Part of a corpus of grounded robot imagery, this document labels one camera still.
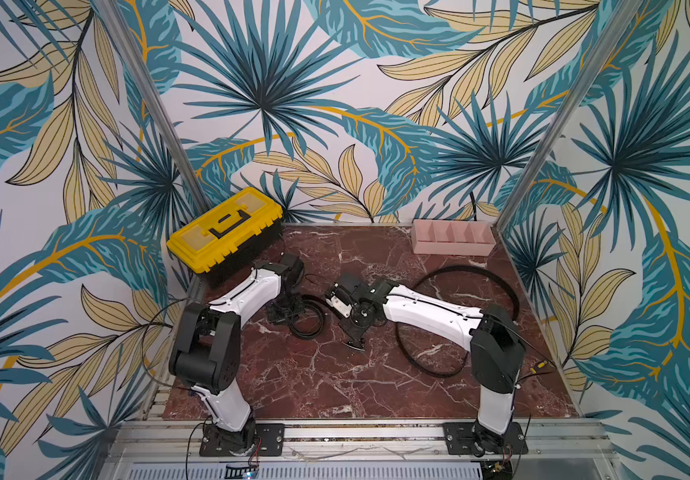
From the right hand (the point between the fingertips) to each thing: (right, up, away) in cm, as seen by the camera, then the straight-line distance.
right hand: (351, 323), depth 85 cm
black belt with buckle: (-16, +4, -9) cm, 19 cm away
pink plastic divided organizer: (+38, +26, +25) cm, 52 cm away
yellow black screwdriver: (+54, -12, 0) cm, 55 cm away
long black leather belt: (+31, +14, +21) cm, 40 cm away
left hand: (-17, 0, +2) cm, 17 cm away
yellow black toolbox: (-39, +24, +8) cm, 46 cm away
